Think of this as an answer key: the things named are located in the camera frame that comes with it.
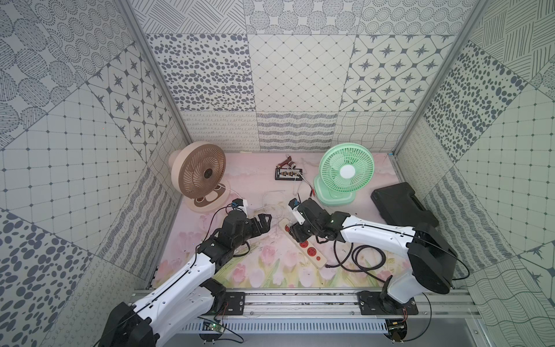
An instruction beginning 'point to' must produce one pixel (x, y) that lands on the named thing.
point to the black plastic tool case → (400, 207)
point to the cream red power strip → (306, 246)
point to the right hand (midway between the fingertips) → (296, 229)
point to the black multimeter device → (286, 173)
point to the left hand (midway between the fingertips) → (261, 214)
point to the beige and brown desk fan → (199, 172)
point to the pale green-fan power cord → (298, 187)
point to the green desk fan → (345, 169)
